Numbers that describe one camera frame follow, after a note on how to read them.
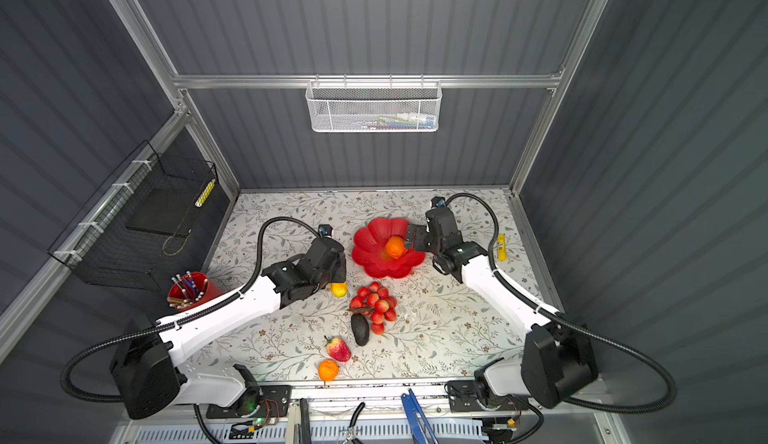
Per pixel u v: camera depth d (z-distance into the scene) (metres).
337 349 0.78
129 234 0.72
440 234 0.64
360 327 0.82
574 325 0.42
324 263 0.61
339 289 0.77
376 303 0.82
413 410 0.71
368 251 1.02
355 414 0.72
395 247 0.97
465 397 0.73
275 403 0.72
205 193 0.82
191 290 0.79
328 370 0.75
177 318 0.44
